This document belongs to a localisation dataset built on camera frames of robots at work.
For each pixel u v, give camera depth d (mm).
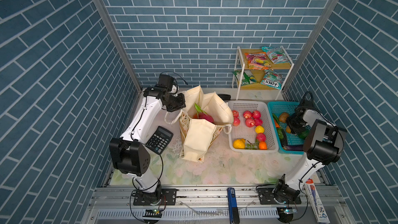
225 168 828
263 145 862
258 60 866
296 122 770
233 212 686
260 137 889
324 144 519
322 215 680
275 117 1027
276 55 893
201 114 913
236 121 966
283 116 990
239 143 852
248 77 1021
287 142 927
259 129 930
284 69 889
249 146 869
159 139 912
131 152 480
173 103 693
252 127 973
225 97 1125
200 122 720
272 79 1019
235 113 1012
